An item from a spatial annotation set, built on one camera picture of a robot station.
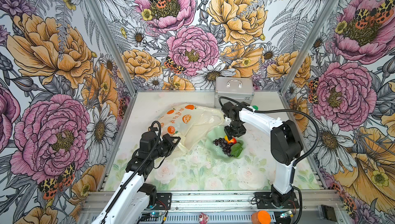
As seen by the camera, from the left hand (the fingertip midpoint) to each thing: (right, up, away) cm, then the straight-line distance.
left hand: (181, 142), depth 78 cm
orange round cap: (+34, -27, -15) cm, 46 cm away
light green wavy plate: (+19, -9, +13) cm, 25 cm away
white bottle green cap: (+44, +17, +21) cm, 52 cm away
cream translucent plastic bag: (+4, +8, +11) cm, 15 cm away
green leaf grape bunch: (+27, -6, +7) cm, 29 cm away
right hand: (+29, -2, +10) cm, 31 cm away
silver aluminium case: (+36, +29, +27) cm, 54 cm away
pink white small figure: (+11, -30, -12) cm, 34 cm away
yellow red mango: (+28, -2, +13) cm, 31 cm away
